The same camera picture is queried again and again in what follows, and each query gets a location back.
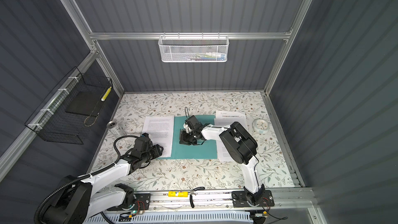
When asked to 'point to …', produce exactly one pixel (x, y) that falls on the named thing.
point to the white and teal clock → (260, 125)
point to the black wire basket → (67, 114)
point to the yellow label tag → (178, 194)
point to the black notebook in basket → (86, 102)
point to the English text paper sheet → (160, 129)
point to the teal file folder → (207, 150)
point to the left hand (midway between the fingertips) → (161, 149)
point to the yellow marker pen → (106, 94)
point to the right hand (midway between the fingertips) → (180, 143)
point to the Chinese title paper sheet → (226, 117)
